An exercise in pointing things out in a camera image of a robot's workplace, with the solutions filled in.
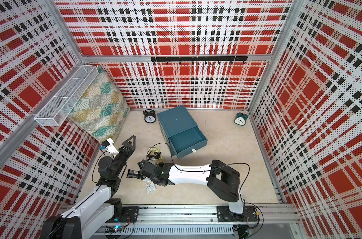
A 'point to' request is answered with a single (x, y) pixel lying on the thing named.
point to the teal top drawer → (188, 141)
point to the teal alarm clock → (240, 119)
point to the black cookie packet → (153, 155)
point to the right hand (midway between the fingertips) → (163, 169)
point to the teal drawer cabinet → (174, 121)
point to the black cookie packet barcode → (133, 174)
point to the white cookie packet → (150, 185)
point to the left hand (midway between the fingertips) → (137, 138)
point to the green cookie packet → (155, 148)
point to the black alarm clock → (149, 116)
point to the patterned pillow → (101, 109)
